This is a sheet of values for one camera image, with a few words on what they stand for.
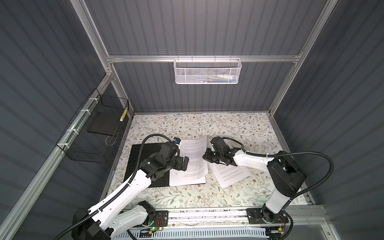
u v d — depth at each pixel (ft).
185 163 2.28
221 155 2.30
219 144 2.32
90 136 2.36
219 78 3.02
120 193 1.44
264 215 2.20
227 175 2.91
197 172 2.83
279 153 1.69
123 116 2.66
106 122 2.48
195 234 2.52
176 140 2.24
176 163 2.23
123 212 1.81
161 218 2.37
